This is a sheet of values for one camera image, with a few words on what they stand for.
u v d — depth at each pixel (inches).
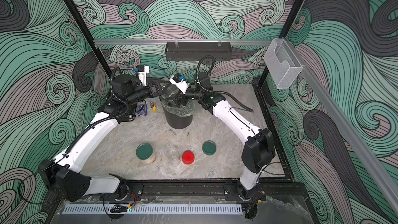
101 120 18.6
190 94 25.7
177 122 39.2
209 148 34.6
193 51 37.4
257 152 17.5
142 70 24.9
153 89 24.1
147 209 27.5
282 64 30.6
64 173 14.8
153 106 41.9
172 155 32.9
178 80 24.1
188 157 32.7
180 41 37.0
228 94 22.9
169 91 25.5
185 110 31.2
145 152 29.9
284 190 29.8
